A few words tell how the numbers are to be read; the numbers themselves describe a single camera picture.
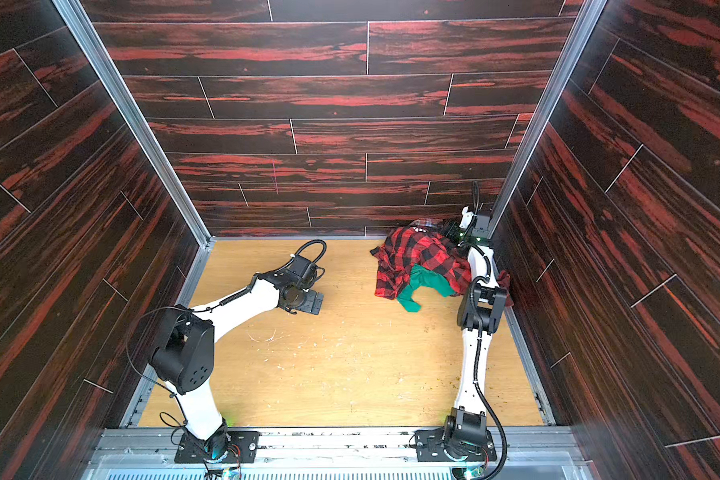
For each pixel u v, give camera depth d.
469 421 0.66
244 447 0.74
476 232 0.91
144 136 0.88
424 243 0.99
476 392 0.67
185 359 0.49
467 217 1.04
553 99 0.80
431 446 0.73
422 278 1.04
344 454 0.73
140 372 0.91
